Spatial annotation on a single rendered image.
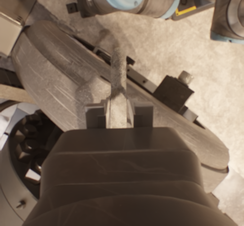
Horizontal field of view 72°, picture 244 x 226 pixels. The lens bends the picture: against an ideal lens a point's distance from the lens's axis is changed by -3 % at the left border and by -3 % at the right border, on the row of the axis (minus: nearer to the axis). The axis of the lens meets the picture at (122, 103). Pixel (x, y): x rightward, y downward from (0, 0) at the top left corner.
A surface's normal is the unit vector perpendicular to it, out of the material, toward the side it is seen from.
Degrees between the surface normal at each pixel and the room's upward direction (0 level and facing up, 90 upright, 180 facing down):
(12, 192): 37
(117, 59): 4
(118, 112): 4
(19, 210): 27
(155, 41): 0
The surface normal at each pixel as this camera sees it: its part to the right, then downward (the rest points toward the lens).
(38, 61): -0.43, -0.08
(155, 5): 0.41, 0.72
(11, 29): 0.40, 0.50
